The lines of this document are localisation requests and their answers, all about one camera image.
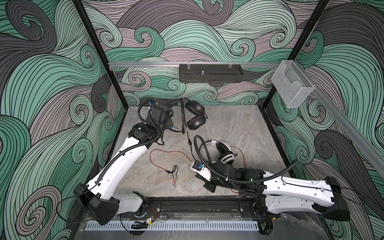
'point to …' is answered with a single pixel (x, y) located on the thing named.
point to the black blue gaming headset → (192, 114)
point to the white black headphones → (226, 154)
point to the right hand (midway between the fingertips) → (197, 175)
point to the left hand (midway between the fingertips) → (166, 116)
